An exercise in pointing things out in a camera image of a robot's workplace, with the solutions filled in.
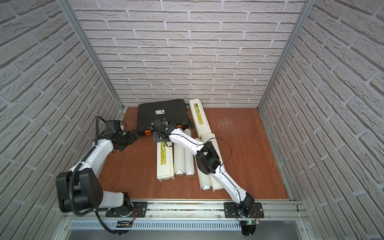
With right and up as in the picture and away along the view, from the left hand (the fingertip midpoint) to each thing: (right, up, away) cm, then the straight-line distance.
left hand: (136, 135), depth 88 cm
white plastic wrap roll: (+26, -14, -2) cm, 30 cm away
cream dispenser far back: (+40, +8, +12) cm, 42 cm away
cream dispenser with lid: (+19, -14, -7) cm, 25 cm away
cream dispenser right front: (+43, -2, +4) cm, 43 cm away
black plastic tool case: (+21, +16, +21) cm, 34 cm away
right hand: (+16, -2, +8) cm, 18 cm away
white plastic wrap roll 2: (+32, -13, 0) cm, 35 cm away
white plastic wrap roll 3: (+41, -23, -8) cm, 48 cm away
